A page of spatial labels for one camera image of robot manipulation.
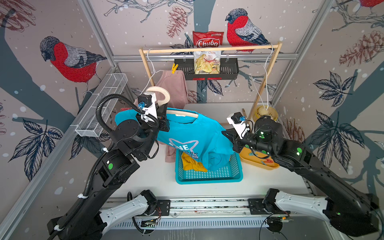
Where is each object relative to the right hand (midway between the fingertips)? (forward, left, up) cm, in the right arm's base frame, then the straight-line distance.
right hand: (223, 130), depth 61 cm
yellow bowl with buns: (+41, -36, -32) cm, 63 cm away
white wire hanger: (+31, -24, -7) cm, 40 cm away
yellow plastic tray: (-12, -12, -1) cm, 17 cm away
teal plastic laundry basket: (-6, -9, -33) cm, 35 cm away
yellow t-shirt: (-2, +16, -33) cm, 37 cm away
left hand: (+2, +22, +15) cm, 27 cm away
